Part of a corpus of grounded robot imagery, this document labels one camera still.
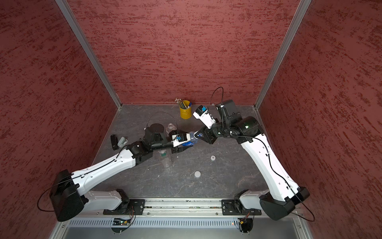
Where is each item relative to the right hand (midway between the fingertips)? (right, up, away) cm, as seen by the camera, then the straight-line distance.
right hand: (199, 136), depth 65 cm
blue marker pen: (-6, +18, +42) cm, 46 cm away
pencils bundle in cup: (-12, +18, +37) cm, 43 cm away
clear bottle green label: (-20, -17, +23) cm, 35 cm away
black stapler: (-56, -8, +32) cm, 65 cm away
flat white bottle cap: (-1, -25, +20) cm, 32 cm away
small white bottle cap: (+9, -17, +27) cm, 33 cm away
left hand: (-5, -3, +7) cm, 9 cm away
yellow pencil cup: (-9, +11, +42) cm, 44 cm away
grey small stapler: (-50, -7, +31) cm, 60 cm away
